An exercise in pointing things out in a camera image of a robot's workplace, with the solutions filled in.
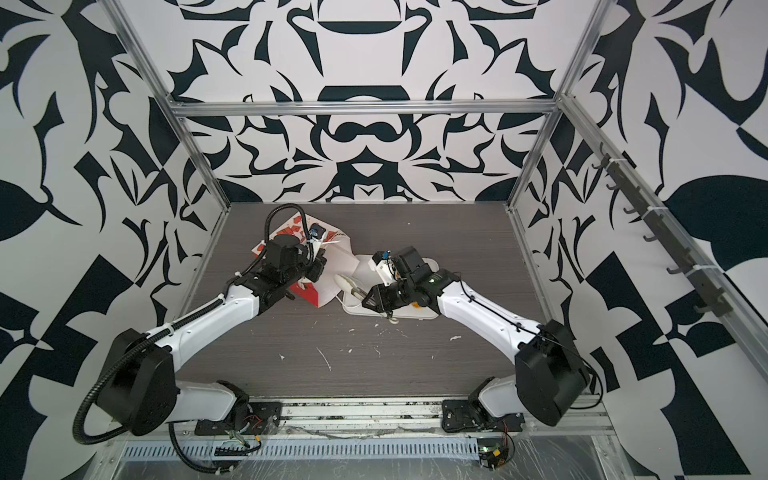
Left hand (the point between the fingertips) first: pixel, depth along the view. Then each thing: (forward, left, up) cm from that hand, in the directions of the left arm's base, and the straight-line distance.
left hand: (322, 243), depth 84 cm
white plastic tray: (+1, -11, -20) cm, 23 cm away
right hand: (-16, -12, -4) cm, 21 cm away
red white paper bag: (+8, -2, -12) cm, 14 cm away
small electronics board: (-47, -41, -20) cm, 66 cm away
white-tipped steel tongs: (-10, -8, -6) cm, 14 cm away
